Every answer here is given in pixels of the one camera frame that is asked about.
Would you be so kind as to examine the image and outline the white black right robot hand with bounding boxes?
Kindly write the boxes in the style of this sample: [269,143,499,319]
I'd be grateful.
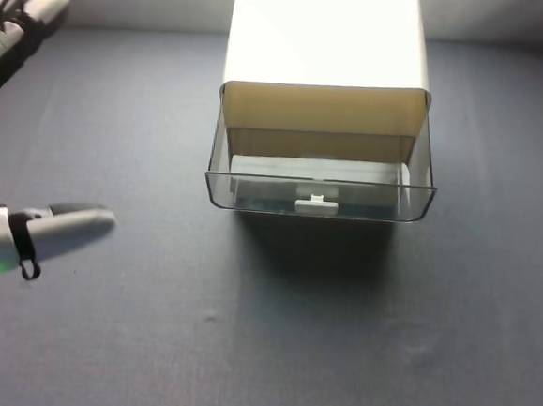
[0,0,134,288]

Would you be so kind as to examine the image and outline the white drawer cabinet shell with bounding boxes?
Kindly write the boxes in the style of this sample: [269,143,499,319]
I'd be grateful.
[215,0,443,170]

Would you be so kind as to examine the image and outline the transparent grey drawer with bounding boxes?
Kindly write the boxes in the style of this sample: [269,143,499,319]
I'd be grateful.
[202,81,445,228]

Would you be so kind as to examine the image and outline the grey table cloth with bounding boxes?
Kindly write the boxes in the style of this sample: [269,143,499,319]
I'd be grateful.
[0,2,543,406]

